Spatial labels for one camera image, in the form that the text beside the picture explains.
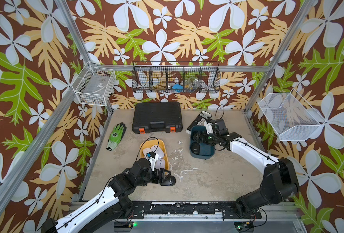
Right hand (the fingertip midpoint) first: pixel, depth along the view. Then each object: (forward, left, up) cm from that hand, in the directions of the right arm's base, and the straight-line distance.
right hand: (196, 137), depth 88 cm
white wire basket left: (+23, +63, +21) cm, 70 cm away
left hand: (-22, +17, +1) cm, 28 cm away
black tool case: (+23, +27, -7) cm, 36 cm away
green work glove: (+8, +56, -11) cm, 57 cm away
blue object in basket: (+29, +11, +16) cm, 35 cm away
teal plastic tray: (-3, -8, -12) cm, 15 cm away
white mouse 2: (-4, +32, -11) cm, 34 cm away
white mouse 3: (-13, +23, -11) cm, 28 cm away
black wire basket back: (+36, +11, +19) cm, 42 cm away
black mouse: (-23, +16, -11) cm, 30 cm away
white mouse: (-3, +25, -10) cm, 27 cm away
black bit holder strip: (+23, -6, -11) cm, 26 cm away
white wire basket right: (+4, -51, +14) cm, 53 cm away
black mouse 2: (-1, 0, -11) cm, 11 cm away
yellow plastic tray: (0, +30, -7) cm, 31 cm away
